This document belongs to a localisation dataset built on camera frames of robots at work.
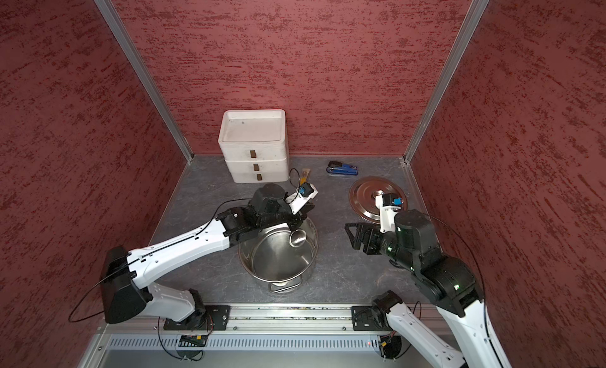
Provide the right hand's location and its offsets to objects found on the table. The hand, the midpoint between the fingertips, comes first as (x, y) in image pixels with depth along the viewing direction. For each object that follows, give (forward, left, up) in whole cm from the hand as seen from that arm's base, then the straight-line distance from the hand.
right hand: (354, 233), depth 62 cm
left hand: (+11, +12, -4) cm, 17 cm away
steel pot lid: (+32, -12, -28) cm, 45 cm away
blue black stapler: (+48, -2, -27) cm, 55 cm away
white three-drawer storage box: (+44, +35, -6) cm, 57 cm away
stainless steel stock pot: (+5, +28, -28) cm, 40 cm away
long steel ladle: (+9, +17, -21) cm, 28 cm away
